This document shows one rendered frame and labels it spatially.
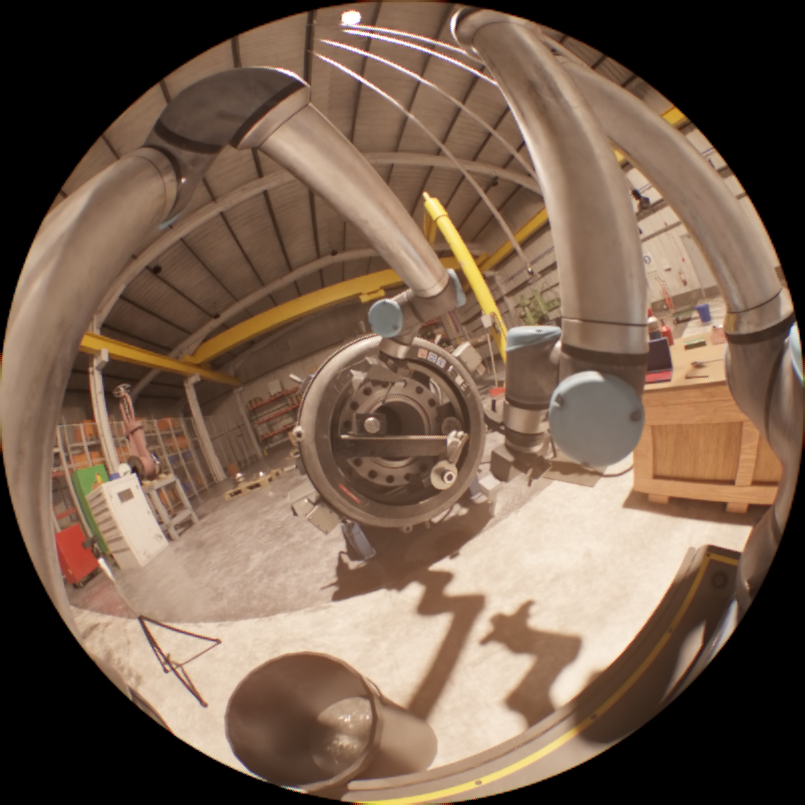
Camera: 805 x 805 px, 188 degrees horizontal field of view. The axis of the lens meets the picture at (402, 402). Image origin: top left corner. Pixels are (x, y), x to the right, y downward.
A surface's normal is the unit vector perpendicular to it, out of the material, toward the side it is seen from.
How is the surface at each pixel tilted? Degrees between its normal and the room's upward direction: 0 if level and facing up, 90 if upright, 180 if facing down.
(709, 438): 90
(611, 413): 94
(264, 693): 87
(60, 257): 99
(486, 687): 0
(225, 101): 151
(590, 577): 0
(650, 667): 0
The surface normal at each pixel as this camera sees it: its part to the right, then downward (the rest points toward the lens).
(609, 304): -0.58, 0.36
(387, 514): 0.32, -0.07
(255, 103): 0.36, 0.84
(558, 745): -0.38, -0.92
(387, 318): -0.40, 0.32
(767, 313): -0.94, -0.31
